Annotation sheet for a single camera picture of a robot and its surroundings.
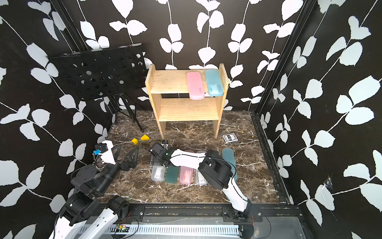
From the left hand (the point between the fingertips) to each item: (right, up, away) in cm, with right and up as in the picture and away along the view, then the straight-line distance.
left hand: (130, 145), depth 64 cm
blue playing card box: (+53, -1, +40) cm, 67 cm away
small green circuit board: (-7, -42, +8) cm, 43 cm away
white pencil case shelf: (+6, -20, +24) cm, 32 cm away
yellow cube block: (-14, -3, +37) cm, 40 cm away
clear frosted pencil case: (+31, -23, +20) cm, 44 cm away
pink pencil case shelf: (+23, -21, +22) cm, 38 cm away
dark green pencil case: (+15, -21, +22) cm, 33 cm away
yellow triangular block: (-7, 0, +38) cm, 39 cm away
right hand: (+4, -12, +25) cm, 28 cm away
